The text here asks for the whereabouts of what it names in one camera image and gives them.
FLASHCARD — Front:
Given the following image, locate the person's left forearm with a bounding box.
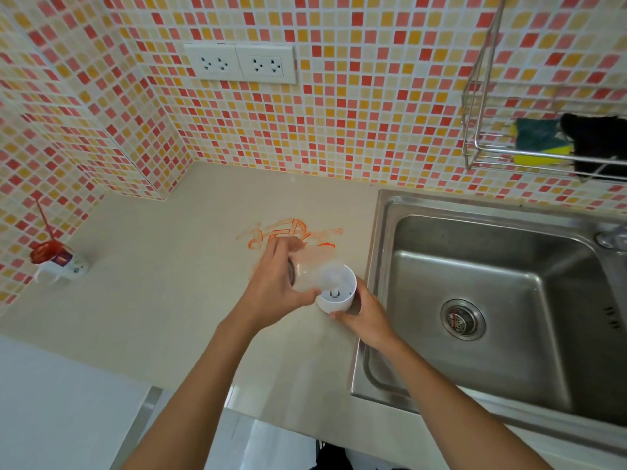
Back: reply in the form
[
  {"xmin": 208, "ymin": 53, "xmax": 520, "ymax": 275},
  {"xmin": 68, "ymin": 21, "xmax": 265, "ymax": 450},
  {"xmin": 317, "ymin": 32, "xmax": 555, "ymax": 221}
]
[{"xmin": 122, "ymin": 313, "xmax": 261, "ymax": 470}]

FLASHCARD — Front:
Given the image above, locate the white plastic cup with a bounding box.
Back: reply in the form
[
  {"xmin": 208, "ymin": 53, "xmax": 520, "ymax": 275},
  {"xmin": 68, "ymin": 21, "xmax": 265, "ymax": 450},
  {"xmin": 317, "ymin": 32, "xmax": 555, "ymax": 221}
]
[{"xmin": 315, "ymin": 262, "xmax": 357, "ymax": 315}]

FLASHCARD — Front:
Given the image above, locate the beige countertop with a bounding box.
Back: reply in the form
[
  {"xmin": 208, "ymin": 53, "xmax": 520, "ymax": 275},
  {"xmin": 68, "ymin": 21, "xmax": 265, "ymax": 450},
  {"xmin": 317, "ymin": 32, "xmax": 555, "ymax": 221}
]
[{"xmin": 0, "ymin": 161, "xmax": 442, "ymax": 470}]

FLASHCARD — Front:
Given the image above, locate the orange sauce smear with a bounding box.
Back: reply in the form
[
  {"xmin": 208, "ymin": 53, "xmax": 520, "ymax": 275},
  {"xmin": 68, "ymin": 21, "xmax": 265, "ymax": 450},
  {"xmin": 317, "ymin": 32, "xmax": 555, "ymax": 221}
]
[{"xmin": 236, "ymin": 218, "xmax": 344, "ymax": 262}]

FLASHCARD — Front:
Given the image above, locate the person's right hand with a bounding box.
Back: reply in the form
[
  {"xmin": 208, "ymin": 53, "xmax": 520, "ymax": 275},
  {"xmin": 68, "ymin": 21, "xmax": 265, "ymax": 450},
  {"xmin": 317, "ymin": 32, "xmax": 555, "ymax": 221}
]
[{"xmin": 329, "ymin": 276, "xmax": 400, "ymax": 353}]

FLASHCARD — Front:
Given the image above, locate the black shoe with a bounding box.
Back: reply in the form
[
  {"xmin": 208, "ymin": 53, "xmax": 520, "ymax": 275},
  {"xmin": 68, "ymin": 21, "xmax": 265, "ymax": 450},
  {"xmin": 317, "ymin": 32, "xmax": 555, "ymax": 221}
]
[{"xmin": 315, "ymin": 443, "xmax": 353, "ymax": 470}]

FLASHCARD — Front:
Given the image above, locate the metal wire dish rack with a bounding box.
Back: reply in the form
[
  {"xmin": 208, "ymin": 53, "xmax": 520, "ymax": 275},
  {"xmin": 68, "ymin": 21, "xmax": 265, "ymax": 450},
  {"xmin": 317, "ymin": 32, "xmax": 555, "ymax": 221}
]
[{"xmin": 460, "ymin": 0, "xmax": 627, "ymax": 184}]

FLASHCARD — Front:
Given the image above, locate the stainless steel double sink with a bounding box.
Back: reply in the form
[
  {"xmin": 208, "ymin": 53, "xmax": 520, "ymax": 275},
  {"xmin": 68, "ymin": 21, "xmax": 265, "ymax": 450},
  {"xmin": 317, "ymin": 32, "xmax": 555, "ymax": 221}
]
[{"xmin": 350, "ymin": 189, "xmax": 627, "ymax": 456}]

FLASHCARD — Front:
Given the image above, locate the red-capped sauce bottle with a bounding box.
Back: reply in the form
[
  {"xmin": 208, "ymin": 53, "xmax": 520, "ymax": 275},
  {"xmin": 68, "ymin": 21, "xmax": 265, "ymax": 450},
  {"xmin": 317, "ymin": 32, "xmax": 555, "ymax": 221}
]
[{"xmin": 29, "ymin": 200, "xmax": 89, "ymax": 285}]

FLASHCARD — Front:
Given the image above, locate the chrome faucet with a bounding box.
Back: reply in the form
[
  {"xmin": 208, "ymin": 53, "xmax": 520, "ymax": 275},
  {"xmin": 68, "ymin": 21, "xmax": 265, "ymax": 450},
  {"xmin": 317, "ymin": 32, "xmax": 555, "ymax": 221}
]
[{"xmin": 595, "ymin": 225, "xmax": 627, "ymax": 250}]

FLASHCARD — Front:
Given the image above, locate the person's right forearm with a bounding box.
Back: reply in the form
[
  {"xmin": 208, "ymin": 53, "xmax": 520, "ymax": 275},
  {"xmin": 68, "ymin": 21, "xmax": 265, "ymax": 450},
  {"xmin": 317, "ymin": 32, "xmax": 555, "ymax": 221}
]
[{"xmin": 377, "ymin": 337, "xmax": 555, "ymax": 470}]

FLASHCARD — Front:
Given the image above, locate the metal sink drain strainer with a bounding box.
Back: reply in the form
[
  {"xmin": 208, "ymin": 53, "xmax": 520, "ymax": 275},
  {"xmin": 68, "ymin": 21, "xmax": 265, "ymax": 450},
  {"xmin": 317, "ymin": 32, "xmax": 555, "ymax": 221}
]
[{"xmin": 440, "ymin": 298, "xmax": 487, "ymax": 342}]

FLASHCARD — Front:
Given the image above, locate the black cloth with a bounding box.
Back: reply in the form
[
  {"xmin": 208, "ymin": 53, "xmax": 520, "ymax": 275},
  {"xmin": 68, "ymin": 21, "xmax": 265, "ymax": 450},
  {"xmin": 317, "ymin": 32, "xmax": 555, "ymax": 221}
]
[{"xmin": 560, "ymin": 112, "xmax": 627, "ymax": 181}]

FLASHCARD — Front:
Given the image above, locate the clear plastic cup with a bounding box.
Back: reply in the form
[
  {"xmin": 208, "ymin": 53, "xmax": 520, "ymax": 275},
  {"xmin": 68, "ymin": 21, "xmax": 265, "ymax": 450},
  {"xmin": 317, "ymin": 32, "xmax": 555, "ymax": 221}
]
[{"xmin": 289, "ymin": 247, "xmax": 344, "ymax": 293}]

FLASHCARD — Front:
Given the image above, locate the person's left hand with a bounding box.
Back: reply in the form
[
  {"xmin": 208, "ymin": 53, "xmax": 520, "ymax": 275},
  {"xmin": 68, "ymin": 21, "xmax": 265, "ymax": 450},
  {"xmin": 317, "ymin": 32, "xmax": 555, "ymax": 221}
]
[{"xmin": 240, "ymin": 235, "xmax": 322, "ymax": 331}]

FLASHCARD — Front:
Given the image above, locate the green and yellow sponge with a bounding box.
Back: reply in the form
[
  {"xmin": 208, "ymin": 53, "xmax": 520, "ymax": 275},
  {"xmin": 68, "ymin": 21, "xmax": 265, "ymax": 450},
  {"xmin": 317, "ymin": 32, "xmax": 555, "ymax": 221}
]
[{"xmin": 509, "ymin": 117, "xmax": 575, "ymax": 168}]

